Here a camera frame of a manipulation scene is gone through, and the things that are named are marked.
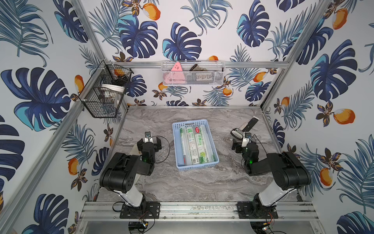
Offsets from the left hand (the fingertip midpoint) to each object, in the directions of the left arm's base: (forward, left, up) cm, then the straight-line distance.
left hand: (149, 136), depth 92 cm
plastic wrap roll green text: (-12, -31, -5) cm, 34 cm away
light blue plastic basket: (-2, -21, -6) cm, 22 cm away
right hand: (+4, -61, -2) cm, 61 cm away
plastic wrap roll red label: (-5, -34, -5) cm, 35 cm away
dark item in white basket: (+31, -31, +26) cm, 51 cm away
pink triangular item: (+29, -15, +26) cm, 41 cm away
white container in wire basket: (+12, +15, +27) cm, 33 cm away
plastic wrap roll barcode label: (+9, -26, -4) cm, 28 cm away
